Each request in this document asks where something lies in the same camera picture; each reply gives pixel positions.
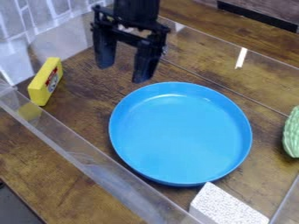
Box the blue round tray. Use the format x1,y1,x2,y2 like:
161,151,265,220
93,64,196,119
108,82,252,186

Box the yellow block with label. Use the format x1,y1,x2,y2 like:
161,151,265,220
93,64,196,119
26,57,63,106

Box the clear acrylic enclosure wall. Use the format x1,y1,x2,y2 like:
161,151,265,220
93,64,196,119
0,14,299,224

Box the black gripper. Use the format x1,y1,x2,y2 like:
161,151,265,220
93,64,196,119
91,0,171,83

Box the green textured object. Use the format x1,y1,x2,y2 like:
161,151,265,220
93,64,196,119
283,105,299,158

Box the black bar on table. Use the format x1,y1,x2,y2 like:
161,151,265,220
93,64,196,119
217,0,299,33

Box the white speckled foam block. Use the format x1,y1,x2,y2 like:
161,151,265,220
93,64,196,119
189,182,268,224

